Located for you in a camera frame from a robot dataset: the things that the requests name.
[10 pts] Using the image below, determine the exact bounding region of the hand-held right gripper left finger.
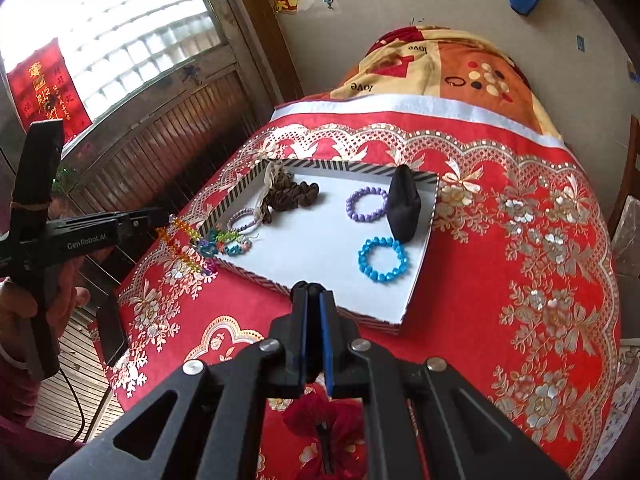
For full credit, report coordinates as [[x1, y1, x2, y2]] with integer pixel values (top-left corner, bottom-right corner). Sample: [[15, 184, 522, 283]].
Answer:
[[47, 280, 321, 480]]

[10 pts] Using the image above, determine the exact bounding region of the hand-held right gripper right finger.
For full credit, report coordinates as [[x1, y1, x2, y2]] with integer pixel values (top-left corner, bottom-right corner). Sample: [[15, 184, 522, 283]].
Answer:
[[320, 287, 571, 480]]

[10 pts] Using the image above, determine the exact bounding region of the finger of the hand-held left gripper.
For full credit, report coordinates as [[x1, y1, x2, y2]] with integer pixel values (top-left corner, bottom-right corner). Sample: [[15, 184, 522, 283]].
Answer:
[[120, 207, 172, 241]]

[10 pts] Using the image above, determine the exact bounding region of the orange bead necklace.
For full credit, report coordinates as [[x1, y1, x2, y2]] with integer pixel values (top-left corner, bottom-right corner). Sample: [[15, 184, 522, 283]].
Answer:
[[155, 214, 218, 277]]

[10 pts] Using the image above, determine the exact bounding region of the striped cardboard box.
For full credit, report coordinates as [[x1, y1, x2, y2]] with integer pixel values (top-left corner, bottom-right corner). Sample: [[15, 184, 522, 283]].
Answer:
[[192, 158, 441, 336]]

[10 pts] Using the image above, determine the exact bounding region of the colourful flower bead bracelet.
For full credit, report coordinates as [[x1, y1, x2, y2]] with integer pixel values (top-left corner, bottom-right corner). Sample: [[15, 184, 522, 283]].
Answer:
[[196, 227, 252, 258]]

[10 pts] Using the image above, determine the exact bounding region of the blue bead bracelet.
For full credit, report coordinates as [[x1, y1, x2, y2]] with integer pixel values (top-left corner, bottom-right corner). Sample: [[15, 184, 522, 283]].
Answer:
[[357, 236, 408, 283]]

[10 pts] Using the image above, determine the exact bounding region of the grey braided rope bracelet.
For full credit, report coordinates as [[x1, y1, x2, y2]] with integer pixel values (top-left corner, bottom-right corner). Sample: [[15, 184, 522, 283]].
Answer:
[[227, 207, 263, 235]]

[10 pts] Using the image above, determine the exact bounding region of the brown scrunchie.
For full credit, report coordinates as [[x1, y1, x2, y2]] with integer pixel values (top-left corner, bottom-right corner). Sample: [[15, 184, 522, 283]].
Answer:
[[252, 160, 321, 228]]

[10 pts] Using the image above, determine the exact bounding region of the purple bead bracelet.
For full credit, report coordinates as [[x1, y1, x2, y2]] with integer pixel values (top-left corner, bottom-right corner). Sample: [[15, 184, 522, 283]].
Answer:
[[346, 186, 390, 222]]

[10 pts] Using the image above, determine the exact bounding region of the black pouch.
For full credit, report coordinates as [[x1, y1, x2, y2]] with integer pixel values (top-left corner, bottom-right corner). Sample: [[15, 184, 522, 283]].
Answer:
[[387, 164, 426, 242]]

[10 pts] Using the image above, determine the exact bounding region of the person's left forearm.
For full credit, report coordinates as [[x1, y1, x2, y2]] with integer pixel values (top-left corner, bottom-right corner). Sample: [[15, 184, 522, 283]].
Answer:
[[0, 345, 56, 441]]

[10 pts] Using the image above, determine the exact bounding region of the person's left hand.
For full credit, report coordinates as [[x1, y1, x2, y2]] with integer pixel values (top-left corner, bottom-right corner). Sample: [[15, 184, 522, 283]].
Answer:
[[0, 259, 93, 359]]

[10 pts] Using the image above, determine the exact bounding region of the green plant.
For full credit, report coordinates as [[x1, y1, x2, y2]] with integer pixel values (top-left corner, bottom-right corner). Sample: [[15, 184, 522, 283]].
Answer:
[[50, 160, 76, 196]]

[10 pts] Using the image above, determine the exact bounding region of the wooden slatted door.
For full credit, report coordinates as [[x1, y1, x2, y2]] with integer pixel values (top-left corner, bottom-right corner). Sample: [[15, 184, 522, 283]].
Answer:
[[65, 60, 301, 221]]

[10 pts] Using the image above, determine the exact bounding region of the red flower hair clip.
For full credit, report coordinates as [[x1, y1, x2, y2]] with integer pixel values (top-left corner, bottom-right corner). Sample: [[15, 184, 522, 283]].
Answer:
[[282, 390, 368, 478]]

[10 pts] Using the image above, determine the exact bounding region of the black flat stand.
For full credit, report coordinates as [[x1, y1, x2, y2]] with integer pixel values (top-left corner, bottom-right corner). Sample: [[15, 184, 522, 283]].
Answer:
[[95, 295, 128, 366]]

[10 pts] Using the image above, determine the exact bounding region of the red floral tablecloth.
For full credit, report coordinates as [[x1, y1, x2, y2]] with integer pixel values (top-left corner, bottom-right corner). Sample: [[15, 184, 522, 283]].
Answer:
[[87, 110, 623, 480]]

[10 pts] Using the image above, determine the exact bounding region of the glass block window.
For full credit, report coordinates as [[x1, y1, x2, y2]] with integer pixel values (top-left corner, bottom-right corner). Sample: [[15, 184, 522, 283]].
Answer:
[[0, 0, 226, 126]]

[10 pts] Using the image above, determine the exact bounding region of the white sheet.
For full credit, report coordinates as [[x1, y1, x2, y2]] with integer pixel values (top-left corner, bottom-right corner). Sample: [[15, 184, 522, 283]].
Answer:
[[272, 95, 568, 153]]

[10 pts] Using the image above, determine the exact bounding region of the pale printed cloth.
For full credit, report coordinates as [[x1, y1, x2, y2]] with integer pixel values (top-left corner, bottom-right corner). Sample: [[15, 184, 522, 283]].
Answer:
[[597, 342, 640, 466]]

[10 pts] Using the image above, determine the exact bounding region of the printed blanket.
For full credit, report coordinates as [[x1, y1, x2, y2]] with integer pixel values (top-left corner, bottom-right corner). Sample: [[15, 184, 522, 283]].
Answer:
[[327, 25, 563, 143]]

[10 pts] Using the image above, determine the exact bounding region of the red wall poster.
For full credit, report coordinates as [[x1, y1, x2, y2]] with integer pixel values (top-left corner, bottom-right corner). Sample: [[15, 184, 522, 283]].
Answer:
[[6, 37, 93, 141]]

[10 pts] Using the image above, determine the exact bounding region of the black cable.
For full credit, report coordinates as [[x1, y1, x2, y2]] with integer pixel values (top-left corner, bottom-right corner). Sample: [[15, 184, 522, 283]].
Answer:
[[57, 367, 108, 443]]

